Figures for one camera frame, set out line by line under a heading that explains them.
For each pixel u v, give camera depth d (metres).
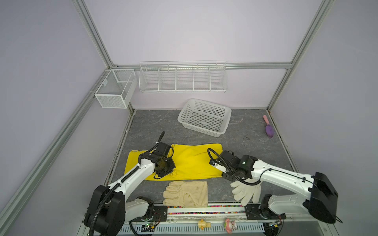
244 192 0.80
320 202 0.39
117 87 1.05
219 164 0.72
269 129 1.05
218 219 0.74
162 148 0.68
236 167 0.58
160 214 0.73
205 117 1.16
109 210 0.40
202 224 0.68
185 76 0.99
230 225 0.68
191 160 0.92
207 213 0.75
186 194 0.79
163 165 0.64
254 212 0.74
